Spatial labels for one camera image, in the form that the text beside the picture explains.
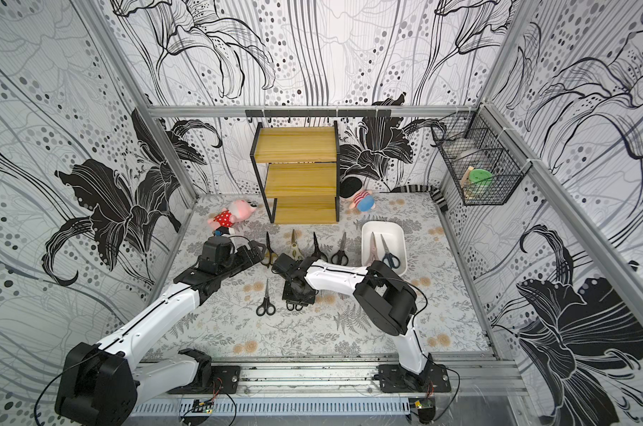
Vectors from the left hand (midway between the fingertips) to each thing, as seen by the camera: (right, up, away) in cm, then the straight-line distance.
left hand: (260, 255), depth 85 cm
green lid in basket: (+68, +24, -7) cm, 73 cm away
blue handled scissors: (+46, -3, +13) cm, 47 cm away
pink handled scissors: (+39, -3, +13) cm, 41 cm away
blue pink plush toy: (+37, +20, +25) cm, 49 cm away
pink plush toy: (-15, +15, +19) cm, 29 cm away
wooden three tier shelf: (+9, +32, +25) cm, 42 cm away
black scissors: (+18, -1, +16) cm, 24 cm away
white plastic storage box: (+48, +5, +19) cm, 52 cm away
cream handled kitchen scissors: (+10, 0, +15) cm, 18 cm away
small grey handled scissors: (+12, -16, +1) cm, 21 cm away
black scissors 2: (+27, -3, +14) cm, 30 cm away
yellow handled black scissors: (+4, 0, -6) cm, 7 cm away
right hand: (+10, -15, +4) cm, 19 cm away
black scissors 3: (+2, -17, +2) cm, 18 cm away
